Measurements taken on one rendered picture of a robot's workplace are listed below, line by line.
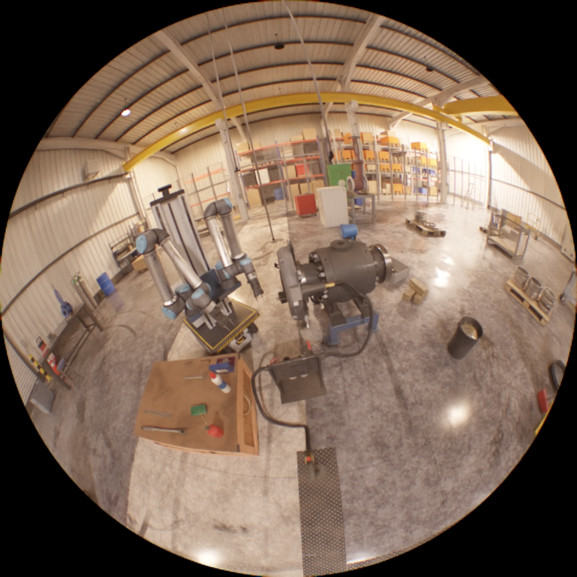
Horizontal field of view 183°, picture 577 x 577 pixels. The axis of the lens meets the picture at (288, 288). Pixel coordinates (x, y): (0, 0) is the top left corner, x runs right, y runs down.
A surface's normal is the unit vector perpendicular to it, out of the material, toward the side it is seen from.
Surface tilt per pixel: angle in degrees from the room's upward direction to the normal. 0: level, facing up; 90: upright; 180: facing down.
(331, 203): 90
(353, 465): 0
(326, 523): 0
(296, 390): 0
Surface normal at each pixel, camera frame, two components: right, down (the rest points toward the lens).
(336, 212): 0.03, 0.57
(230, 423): -0.18, -0.81
